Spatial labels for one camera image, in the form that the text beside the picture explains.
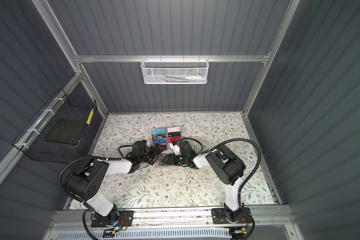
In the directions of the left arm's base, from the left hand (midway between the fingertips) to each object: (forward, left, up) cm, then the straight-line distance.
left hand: (164, 151), depth 92 cm
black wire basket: (-10, +53, +28) cm, 61 cm away
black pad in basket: (0, +47, +23) cm, 52 cm away
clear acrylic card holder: (+13, +1, +4) cm, 14 cm away
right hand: (-6, -1, -4) cm, 7 cm away
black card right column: (+12, -6, +1) cm, 14 cm away
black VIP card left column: (+10, +4, +3) cm, 11 cm away
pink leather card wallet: (-6, +3, -4) cm, 8 cm away
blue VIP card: (+9, +3, -1) cm, 9 cm away
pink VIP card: (+14, -6, +4) cm, 16 cm away
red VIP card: (+10, -4, -1) cm, 11 cm away
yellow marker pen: (+13, +40, +20) cm, 47 cm away
